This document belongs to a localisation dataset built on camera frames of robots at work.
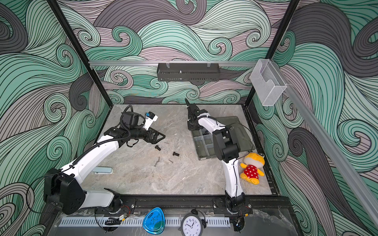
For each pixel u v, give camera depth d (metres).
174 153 0.92
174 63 0.94
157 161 0.90
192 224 0.66
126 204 0.73
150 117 0.71
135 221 0.70
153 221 0.61
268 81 0.79
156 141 0.70
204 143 0.92
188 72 0.95
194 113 0.81
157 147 0.95
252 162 0.81
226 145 0.56
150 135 0.69
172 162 0.89
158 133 0.70
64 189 0.40
